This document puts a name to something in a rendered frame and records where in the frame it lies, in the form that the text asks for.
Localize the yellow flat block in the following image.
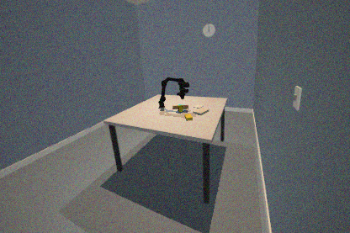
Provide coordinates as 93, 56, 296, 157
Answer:
185, 114, 193, 120

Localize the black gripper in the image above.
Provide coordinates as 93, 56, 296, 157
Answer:
177, 87, 186, 99

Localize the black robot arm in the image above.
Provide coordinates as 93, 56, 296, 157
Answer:
158, 77, 189, 108

